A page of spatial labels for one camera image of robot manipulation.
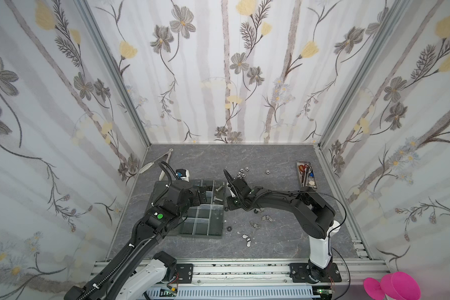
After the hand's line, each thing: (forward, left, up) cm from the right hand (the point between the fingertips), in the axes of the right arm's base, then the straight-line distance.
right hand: (224, 197), depth 92 cm
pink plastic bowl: (-36, -59, +2) cm, 69 cm away
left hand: (-3, +12, +17) cm, 22 cm away
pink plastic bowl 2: (-36, -58, +17) cm, 70 cm away
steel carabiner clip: (-18, -10, -2) cm, 21 cm away
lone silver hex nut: (+19, -25, -3) cm, 31 cm away
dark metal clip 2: (-13, -15, -2) cm, 20 cm away
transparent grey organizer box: (-11, +9, -2) cm, 14 cm away
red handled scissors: (+21, -46, -2) cm, 51 cm away
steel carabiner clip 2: (-21, -12, -3) cm, 24 cm away
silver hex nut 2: (+20, -10, -4) cm, 22 cm away
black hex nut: (-15, -3, -3) cm, 15 cm away
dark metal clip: (-9, -21, -1) cm, 23 cm away
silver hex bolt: (+6, +4, -3) cm, 7 cm away
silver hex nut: (+21, -13, -4) cm, 25 cm away
